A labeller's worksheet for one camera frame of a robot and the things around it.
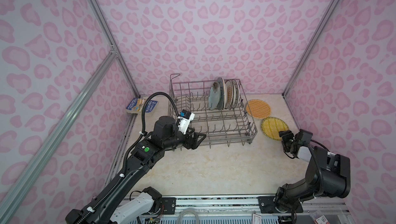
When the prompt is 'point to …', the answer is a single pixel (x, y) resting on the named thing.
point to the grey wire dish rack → (225, 127)
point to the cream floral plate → (233, 93)
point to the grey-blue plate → (221, 96)
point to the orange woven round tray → (259, 109)
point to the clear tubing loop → (187, 209)
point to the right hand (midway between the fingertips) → (282, 133)
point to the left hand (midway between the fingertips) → (200, 130)
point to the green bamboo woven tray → (271, 126)
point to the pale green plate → (214, 96)
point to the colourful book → (136, 106)
